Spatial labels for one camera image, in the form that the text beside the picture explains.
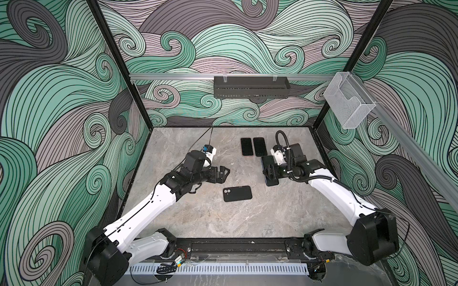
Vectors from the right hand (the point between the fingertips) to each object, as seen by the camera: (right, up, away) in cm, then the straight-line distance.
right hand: (270, 170), depth 84 cm
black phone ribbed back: (-8, +11, +27) cm, 30 cm away
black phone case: (-15, -13, +7) cm, 21 cm away
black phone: (-2, +5, -3) cm, 6 cm away
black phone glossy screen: (+1, +11, +28) cm, 30 cm away
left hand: (-23, +2, -8) cm, 24 cm away
